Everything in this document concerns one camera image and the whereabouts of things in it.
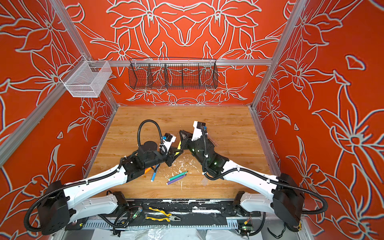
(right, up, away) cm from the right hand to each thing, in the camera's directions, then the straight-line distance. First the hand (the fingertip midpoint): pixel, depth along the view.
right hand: (176, 132), depth 70 cm
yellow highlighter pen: (+1, -8, +1) cm, 8 cm away
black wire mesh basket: (-11, +39, +31) cm, 51 cm away
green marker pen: (0, -26, +14) cm, 29 cm away
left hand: (+2, -8, +3) cm, 9 cm away
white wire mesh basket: (-59, +32, +22) cm, 71 cm away
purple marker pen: (-2, -28, +12) cm, 30 cm away
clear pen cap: (+15, -28, +11) cm, 34 cm away
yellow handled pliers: (-3, -41, 0) cm, 41 cm away
